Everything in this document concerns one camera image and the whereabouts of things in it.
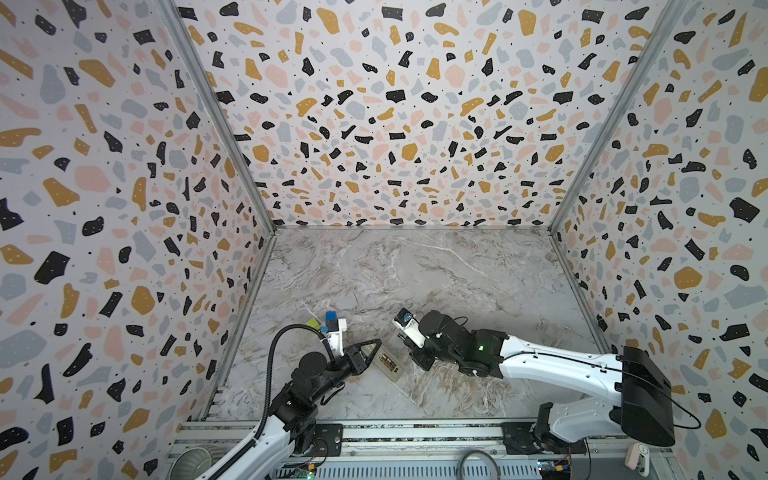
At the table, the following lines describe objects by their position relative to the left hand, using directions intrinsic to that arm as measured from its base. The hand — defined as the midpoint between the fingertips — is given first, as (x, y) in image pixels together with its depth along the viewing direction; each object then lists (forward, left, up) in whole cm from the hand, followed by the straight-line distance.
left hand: (381, 342), depth 74 cm
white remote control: (-4, -2, -5) cm, 7 cm away
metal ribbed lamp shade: (-23, +45, -14) cm, 52 cm away
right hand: (+2, -5, 0) cm, 6 cm away
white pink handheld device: (-24, -61, -13) cm, 67 cm away
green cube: (+12, +22, -13) cm, 28 cm away
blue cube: (+16, +17, -15) cm, 27 cm away
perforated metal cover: (-25, -7, -15) cm, 30 cm away
